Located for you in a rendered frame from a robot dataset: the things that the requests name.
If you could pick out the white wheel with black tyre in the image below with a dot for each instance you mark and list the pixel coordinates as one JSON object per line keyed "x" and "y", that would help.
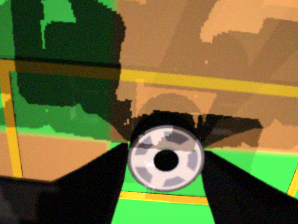
{"x": 165, "y": 172}

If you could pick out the yellow boundary lines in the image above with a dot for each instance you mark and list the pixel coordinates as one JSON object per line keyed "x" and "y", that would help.
{"x": 126, "y": 75}

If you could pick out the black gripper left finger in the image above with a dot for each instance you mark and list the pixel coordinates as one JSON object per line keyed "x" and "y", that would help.
{"x": 87, "y": 195}

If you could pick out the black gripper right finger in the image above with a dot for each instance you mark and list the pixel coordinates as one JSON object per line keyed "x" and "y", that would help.
{"x": 237, "y": 197}

